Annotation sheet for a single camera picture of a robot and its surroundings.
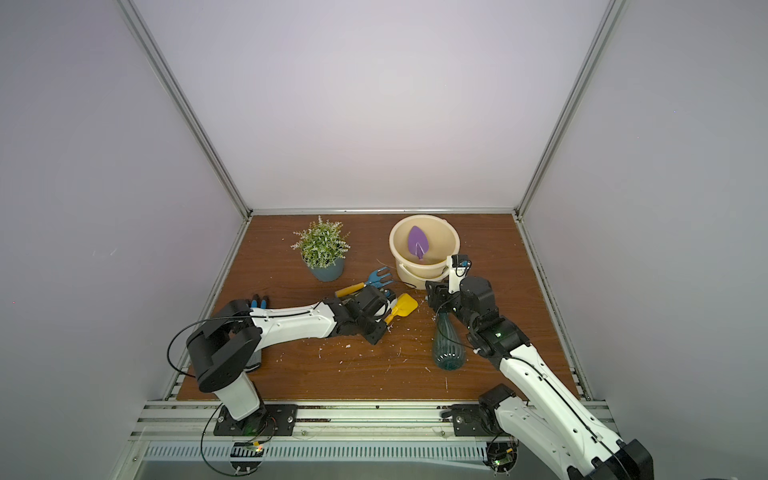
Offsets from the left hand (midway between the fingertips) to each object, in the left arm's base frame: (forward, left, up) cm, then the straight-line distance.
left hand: (388, 328), depth 87 cm
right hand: (+6, -13, +20) cm, 24 cm away
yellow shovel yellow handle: (+8, -5, -2) cm, 10 cm away
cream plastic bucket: (+24, -17, +13) cm, 32 cm away
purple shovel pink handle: (+27, -9, +8) cm, 30 cm away
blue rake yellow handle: (+16, +5, 0) cm, 17 cm away
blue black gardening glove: (+8, +42, 0) cm, 43 cm away
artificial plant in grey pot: (+19, +20, +15) cm, 31 cm away
